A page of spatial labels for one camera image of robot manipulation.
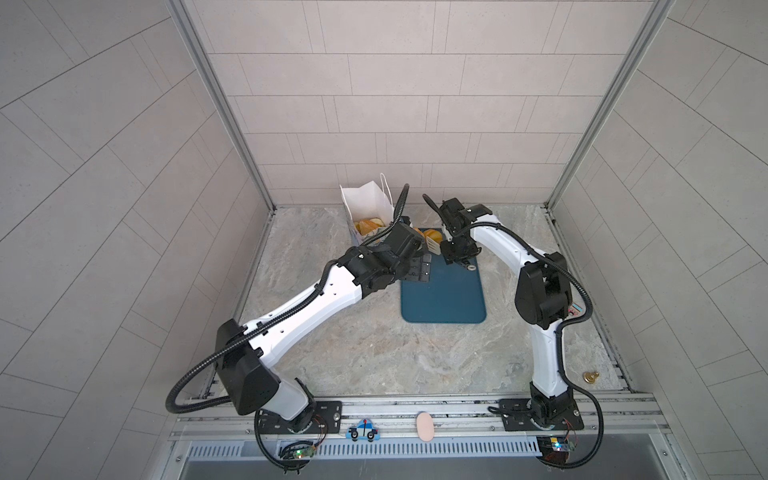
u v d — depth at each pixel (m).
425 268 0.66
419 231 1.05
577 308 0.87
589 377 0.75
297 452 0.65
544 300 0.54
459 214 0.69
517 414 0.71
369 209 0.94
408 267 0.65
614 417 0.72
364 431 0.68
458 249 0.80
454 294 0.91
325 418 0.71
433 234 0.99
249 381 0.37
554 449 0.68
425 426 0.69
